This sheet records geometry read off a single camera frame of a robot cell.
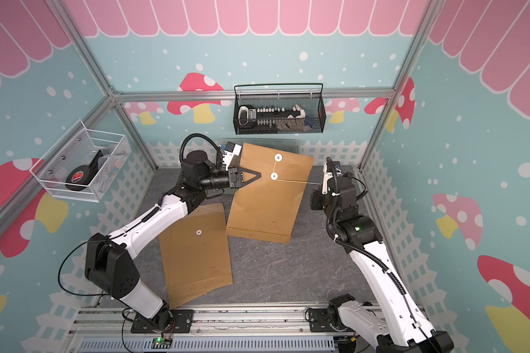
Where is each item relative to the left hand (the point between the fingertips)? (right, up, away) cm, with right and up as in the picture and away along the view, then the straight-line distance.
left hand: (259, 179), depth 70 cm
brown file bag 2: (-27, -30, +20) cm, 45 cm away
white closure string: (+5, +1, +1) cm, 5 cm away
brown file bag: (+3, -9, +3) cm, 10 cm away
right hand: (+19, -2, +2) cm, 19 cm away
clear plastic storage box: (+12, +17, +31) cm, 38 cm away
